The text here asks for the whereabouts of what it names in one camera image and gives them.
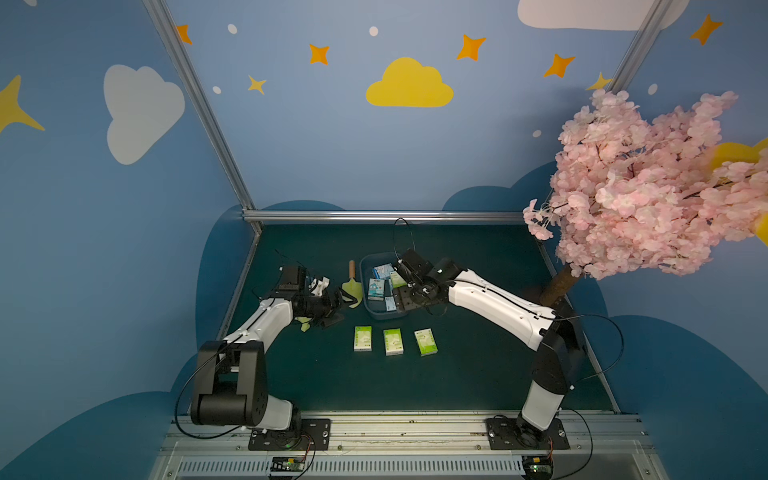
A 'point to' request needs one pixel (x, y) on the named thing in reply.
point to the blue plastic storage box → (376, 309)
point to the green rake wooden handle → (305, 326)
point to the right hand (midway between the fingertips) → (414, 295)
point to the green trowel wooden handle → (353, 287)
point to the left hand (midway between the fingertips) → (351, 305)
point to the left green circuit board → (287, 464)
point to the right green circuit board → (538, 467)
